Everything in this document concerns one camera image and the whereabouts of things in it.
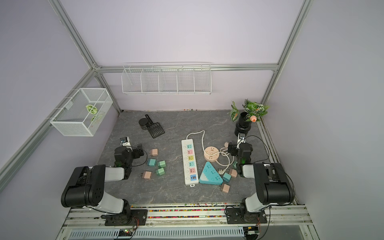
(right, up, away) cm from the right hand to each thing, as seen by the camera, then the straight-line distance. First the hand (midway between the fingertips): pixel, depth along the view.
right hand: (238, 141), depth 95 cm
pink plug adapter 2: (-54, -7, 0) cm, 54 cm away
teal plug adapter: (-9, -20, -10) cm, 24 cm away
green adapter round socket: (-48, -16, -9) cm, 51 cm away
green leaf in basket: (-83, +19, -15) cm, 87 cm away
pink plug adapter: (-11, -24, -14) cm, 30 cm away
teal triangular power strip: (-19, -18, -10) cm, 28 cm away
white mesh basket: (-90, +15, -14) cm, 93 cm away
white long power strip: (-30, -16, -8) cm, 35 cm away
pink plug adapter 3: (-56, -19, -8) cm, 59 cm away
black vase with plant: (+4, +18, -11) cm, 21 cm away
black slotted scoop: (-56, +8, +10) cm, 58 cm away
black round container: (-66, +12, +14) cm, 68 cm away
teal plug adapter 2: (-54, -13, -4) cm, 56 cm away
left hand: (-66, -3, -1) cm, 66 cm away
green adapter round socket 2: (-47, -13, -6) cm, 49 cm away
